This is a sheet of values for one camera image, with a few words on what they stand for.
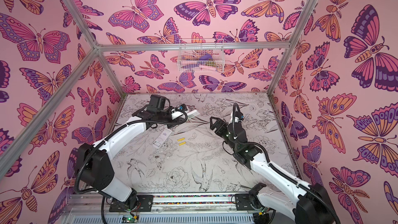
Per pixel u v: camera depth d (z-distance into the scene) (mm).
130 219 727
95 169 435
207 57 956
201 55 965
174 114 735
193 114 796
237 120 695
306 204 385
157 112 661
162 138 955
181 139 955
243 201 730
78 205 761
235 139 557
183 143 945
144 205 734
